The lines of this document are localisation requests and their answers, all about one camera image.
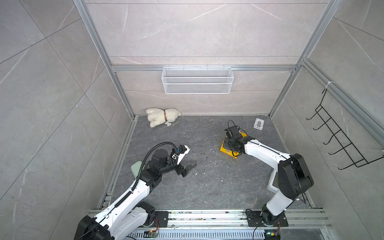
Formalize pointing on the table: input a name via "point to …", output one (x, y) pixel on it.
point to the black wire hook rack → (348, 148)
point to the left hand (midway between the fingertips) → (191, 155)
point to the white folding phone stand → (258, 123)
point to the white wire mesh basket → (197, 80)
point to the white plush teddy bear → (157, 116)
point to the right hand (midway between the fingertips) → (228, 143)
